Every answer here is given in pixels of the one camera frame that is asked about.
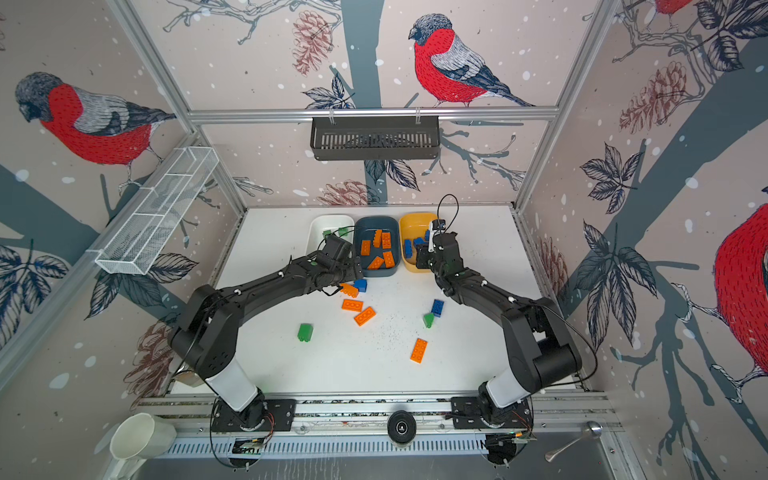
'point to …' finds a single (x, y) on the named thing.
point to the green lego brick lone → (305, 332)
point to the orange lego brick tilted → (365, 316)
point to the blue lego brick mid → (437, 307)
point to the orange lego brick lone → (419, 350)
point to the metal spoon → (590, 430)
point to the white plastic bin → (322, 225)
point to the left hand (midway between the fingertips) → (351, 269)
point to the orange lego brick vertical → (386, 240)
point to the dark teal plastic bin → (373, 266)
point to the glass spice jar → (190, 378)
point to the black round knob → (401, 426)
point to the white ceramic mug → (141, 436)
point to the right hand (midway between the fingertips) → (421, 247)
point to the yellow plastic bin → (413, 226)
